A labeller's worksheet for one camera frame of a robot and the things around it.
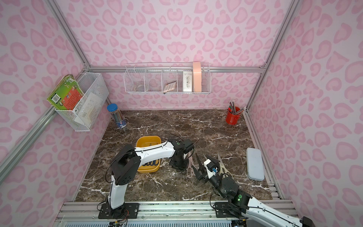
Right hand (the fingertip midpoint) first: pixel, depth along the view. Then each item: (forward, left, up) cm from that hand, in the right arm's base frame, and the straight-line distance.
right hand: (200, 161), depth 74 cm
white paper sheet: (+27, +65, +13) cm, 71 cm away
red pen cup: (+41, -26, -10) cm, 50 cm away
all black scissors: (+1, -1, -17) cm, 17 cm away
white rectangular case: (+3, -34, -15) cm, 38 cm away
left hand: (+2, +9, -14) cm, 17 cm away
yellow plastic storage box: (+21, +37, -15) cm, 45 cm away
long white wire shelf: (+61, +25, +9) cm, 67 cm away
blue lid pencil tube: (+33, +56, -2) cm, 66 cm away
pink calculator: (+46, +19, +13) cm, 52 cm away
